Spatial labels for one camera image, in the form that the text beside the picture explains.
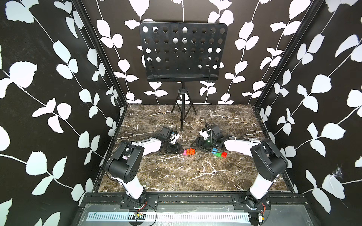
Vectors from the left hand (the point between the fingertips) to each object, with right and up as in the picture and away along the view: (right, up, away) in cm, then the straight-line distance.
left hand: (181, 149), depth 92 cm
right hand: (+7, +3, -4) cm, 9 cm away
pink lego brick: (+2, -2, -2) cm, 4 cm away
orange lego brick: (+5, -1, -3) cm, 5 cm away
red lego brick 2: (+28, -3, -4) cm, 28 cm away
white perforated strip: (-27, -31, -19) cm, 45 cm away
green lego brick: (+25, -3, -2) cm, 25 cm away
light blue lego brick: (+20, +1, -11) cm, 23 cm away
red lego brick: (+7, -1, -4) cm, 8 cm away
